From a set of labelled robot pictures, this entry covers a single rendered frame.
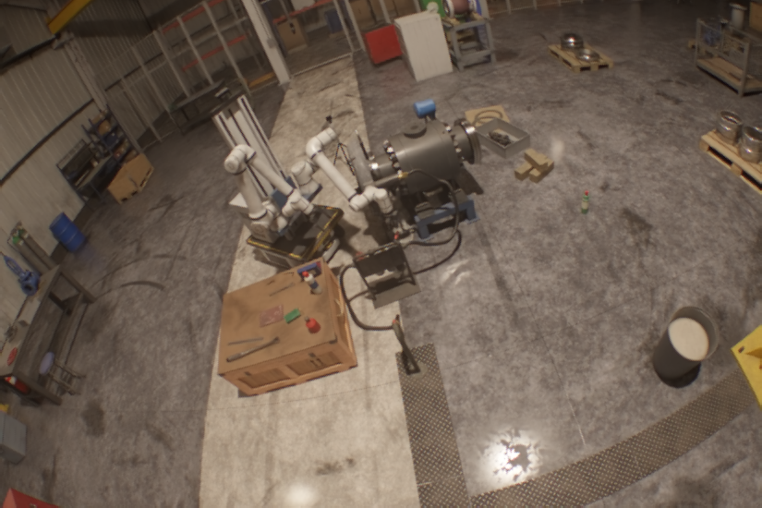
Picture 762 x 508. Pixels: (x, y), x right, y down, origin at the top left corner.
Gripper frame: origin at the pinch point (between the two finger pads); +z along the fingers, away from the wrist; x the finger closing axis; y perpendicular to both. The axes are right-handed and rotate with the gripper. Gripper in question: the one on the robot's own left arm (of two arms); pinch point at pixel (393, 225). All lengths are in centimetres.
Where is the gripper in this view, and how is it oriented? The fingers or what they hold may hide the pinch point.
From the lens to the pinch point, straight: 266.7
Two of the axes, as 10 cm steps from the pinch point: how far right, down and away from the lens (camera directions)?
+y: -2.5, 7.1, -6.6
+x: 9.2, -0.3, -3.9
